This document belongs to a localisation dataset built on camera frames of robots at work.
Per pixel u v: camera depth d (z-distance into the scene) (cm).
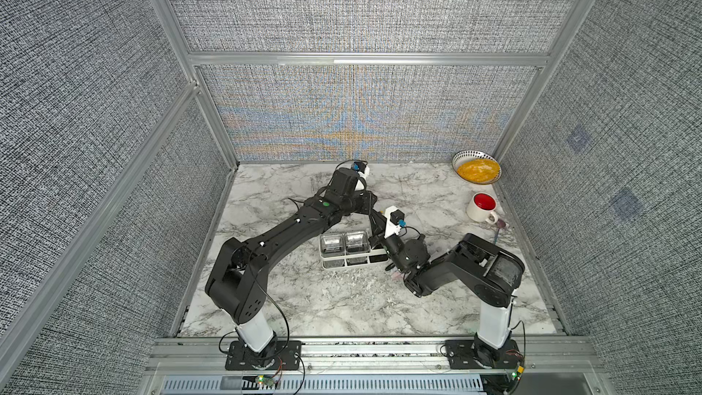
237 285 45
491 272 50
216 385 70
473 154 121
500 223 101
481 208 96
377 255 85
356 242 97
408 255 67
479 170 109
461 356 73
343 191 65
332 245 95
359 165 75
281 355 75
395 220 70
